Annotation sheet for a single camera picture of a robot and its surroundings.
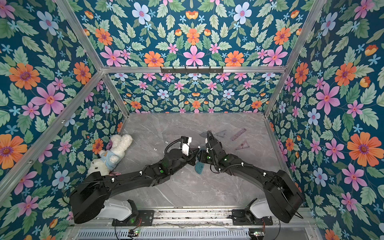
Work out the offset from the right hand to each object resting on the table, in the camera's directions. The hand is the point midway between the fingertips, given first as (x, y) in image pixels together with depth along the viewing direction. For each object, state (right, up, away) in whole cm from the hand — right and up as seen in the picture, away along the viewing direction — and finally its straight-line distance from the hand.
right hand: (201, 152), depth 84 cm
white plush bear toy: (-53, -4, -1) cm, 53 cm away
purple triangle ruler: (+30, +2, +17) cm, 34 cm away
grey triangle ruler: (+15, +10, +23) cm, 29 cm away
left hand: (0, +3, -7) cm, 8 cm away
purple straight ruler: (+27, +9, +23) cm, 37 cm away
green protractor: (-1, -10, +7) cm, 12 cm away
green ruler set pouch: (+1, +2, -6) cm, 7 cm away
